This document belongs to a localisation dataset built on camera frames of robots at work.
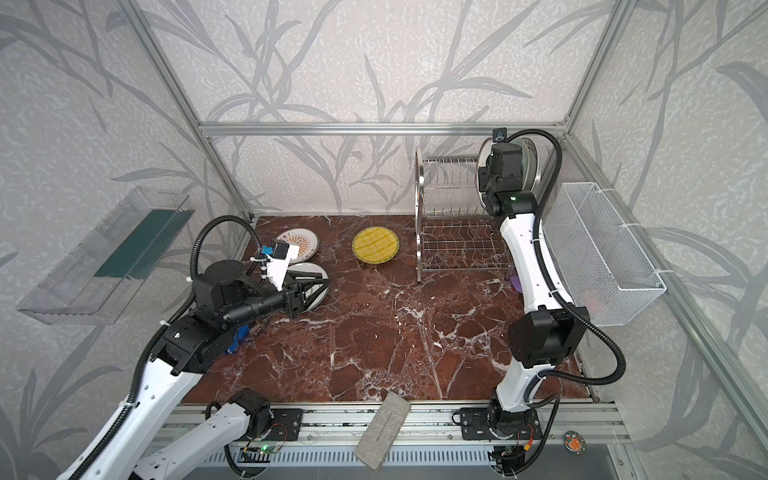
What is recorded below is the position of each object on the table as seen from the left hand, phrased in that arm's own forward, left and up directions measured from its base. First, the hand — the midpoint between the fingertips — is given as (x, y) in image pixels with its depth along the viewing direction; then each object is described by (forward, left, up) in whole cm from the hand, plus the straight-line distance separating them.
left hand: (328, 275), depth 62 cm
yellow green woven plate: (+35, -6, -35) cm, 50 cm away
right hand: (+33, -42, +7) cm, 54 cm away
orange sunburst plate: (+41, -39, -1) cm, 57 cm away
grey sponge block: (-26, -10, -30) cm, 41 cm away
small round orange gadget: (-26, -57, -32) cm, 71 cm away
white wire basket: (+1, -58, 0) cm, 58 cm away
